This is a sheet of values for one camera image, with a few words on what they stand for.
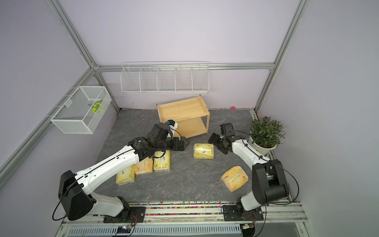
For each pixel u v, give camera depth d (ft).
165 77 3.25
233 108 4.08
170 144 2.17
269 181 1.46
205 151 3.07
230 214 2.41
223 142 2.28
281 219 2.41
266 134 2.66
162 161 2.90
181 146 2.21
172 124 2.30
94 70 3.08
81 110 2.76
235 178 2.67
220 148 2.61
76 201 1.28
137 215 2.39
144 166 2.83
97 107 2.66
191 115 2.96
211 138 2.71
